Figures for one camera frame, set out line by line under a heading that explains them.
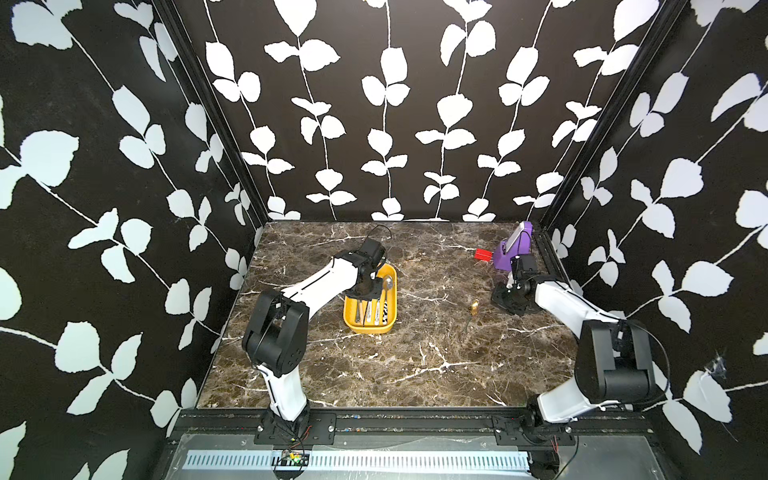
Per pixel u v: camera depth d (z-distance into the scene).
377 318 0.93
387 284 0.99
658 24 0.71
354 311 0.95
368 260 0.73
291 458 0.70
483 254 1.11
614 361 0.90
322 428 0.74
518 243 0.99
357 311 0.95
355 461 0.70
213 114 0.88
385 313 0.94
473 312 0.95
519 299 0.66
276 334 0.48
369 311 0.94
